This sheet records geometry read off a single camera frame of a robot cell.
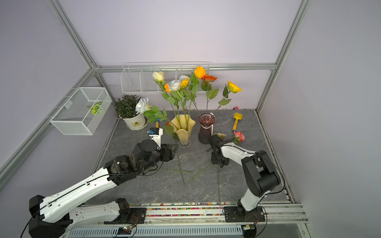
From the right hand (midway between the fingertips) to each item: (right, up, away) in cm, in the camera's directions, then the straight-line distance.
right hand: (218, 160), depth 93 cm
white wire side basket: (-78, +29, -10) cm, 84 cm away
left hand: (-24, +12, -24) cm, 37 cm away
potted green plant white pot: (-60, +34, +2) cm, 68 cm away
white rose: (-35, +28, -18) cm, 48 cm away
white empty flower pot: (-22, +52, 0) cm, 57 cm away
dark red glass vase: (-8, +19, -1) cm, 21 cm away
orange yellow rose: (-28, +38, -10) cm, 49 cm away
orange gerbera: (-8, +45, -8) cm, 46 cm away
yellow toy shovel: (+19, +29, +23) cm, 41 cm away
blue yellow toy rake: (-43, +24, +18) cm, 53 cm away
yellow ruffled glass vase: (-23, +22, -2) cm, 32 cm away
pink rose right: (+15, +14, +6) cm, 21 cm away
